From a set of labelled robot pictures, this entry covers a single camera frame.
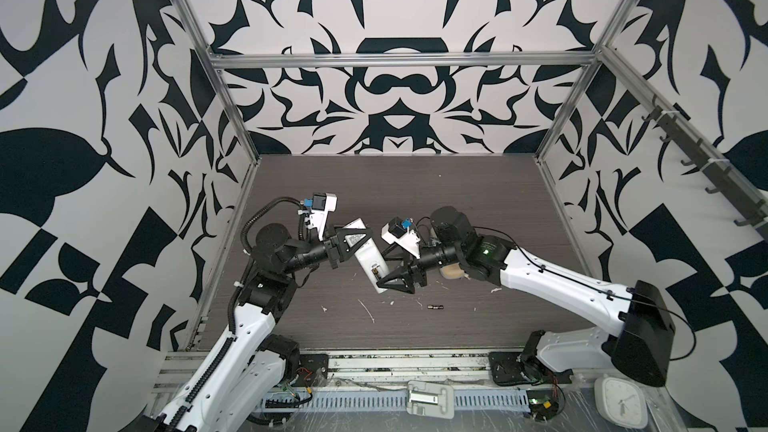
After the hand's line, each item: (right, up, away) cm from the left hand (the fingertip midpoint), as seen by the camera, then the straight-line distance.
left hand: (372, 228), depth 63 cm
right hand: (+2, -10, +4) cm, 11 cm away
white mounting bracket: (+13, -39, +6) cm, 42 cm away
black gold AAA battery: (0, -10, +3) cm, 10 cm away
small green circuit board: (+40, -42, +8) cm, 58 cm away
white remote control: (-1, -6, +1) cm, 6 cm away
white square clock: (+55, -40, +5) cm, 68 cm away
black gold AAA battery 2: (+16, -25, +21) cm, 36 cm away
